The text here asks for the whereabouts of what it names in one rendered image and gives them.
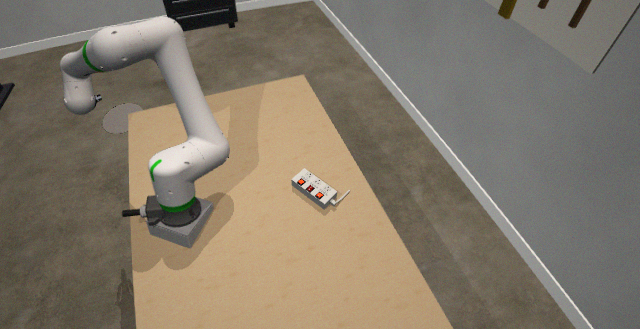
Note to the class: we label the white power strip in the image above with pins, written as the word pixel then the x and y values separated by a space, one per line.
pixel 315 189

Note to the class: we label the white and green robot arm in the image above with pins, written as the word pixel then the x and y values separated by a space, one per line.
pixel 174 170

